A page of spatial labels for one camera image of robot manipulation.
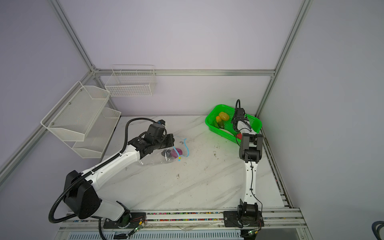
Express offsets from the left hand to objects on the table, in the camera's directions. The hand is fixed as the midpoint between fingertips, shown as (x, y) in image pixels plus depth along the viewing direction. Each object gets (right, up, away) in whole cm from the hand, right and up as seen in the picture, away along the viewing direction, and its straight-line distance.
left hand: (174, 140), depth 82 cm
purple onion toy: (0, -8, +2) cm, 9 cm away
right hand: (+48, +11, +30) cm, 57 cm away
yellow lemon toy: (+34, +16, +33) cm, 50 cm away
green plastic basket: (+54, +9, +22) cm, 59 cm away
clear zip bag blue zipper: (-14, -13, +14) cm, 23 cm away
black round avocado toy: (-5, -8, +2) cm, 9 cm away
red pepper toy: (+42, +2, +19) cm, 46 cm away
